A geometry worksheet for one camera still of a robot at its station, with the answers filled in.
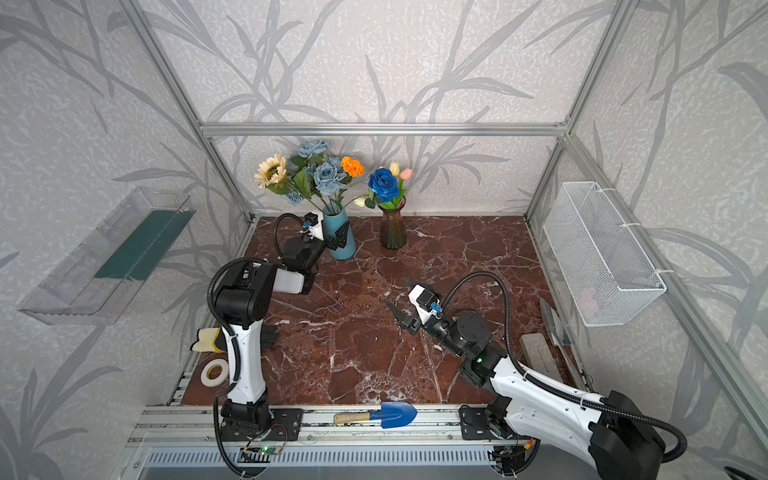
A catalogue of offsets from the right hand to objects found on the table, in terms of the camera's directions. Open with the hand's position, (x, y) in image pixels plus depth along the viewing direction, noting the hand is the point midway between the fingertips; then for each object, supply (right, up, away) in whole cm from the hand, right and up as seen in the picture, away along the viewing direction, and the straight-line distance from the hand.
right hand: (397, 287), depth 68 cm
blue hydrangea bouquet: (-23, +29, +14) cm, 40 cm away
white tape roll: (-51, -28, +13) cm, 60 cm away
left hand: (-21, +18, +29) cm, 40 cm away
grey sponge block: (+39, -21, +15) cm, 46 cm away
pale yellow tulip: (-12, +23, +22) cm, 34 cm away
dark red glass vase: (-2, +15, +36) cm, 39 cm away
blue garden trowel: (-2, -34, +8) cm, 35 cm away
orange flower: (-13, +32, +17) cm, 39 cm away
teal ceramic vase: (-21, +18, +25) cm, 37 cm away
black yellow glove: (-54, -18, +19) cm, 60 cm away
